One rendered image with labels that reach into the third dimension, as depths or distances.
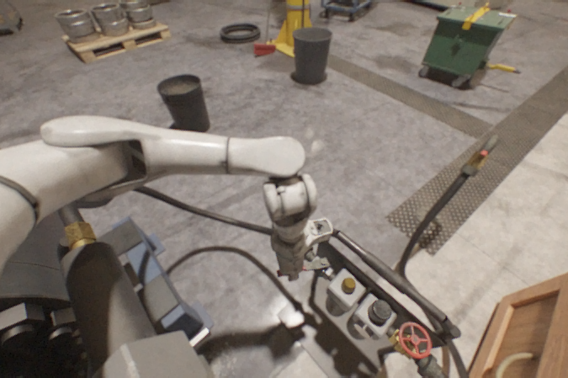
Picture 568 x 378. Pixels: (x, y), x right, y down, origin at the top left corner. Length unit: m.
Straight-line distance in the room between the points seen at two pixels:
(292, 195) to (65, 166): 0.28
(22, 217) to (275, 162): 0.27
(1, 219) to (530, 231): 1.93
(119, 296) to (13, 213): 0.20
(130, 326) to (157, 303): 0.61
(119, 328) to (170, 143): 0.25
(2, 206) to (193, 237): 1.15
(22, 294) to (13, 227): 0.38
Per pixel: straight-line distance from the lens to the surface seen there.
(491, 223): 1.76
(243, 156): 0.36
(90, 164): 0.36
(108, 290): 0.44
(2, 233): 0.27
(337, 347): 1.15
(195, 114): 1.92
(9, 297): 0.64
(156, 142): 0.38
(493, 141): 1.15
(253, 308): 1.17
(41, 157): 0.34
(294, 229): 0.41
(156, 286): 1.03
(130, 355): 0.35
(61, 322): 0.69
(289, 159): 0.35
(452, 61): 2.94
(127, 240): 1.20
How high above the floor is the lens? 1.14
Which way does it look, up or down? 50 degrees down
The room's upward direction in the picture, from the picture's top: 2 degrees counter-clockwise
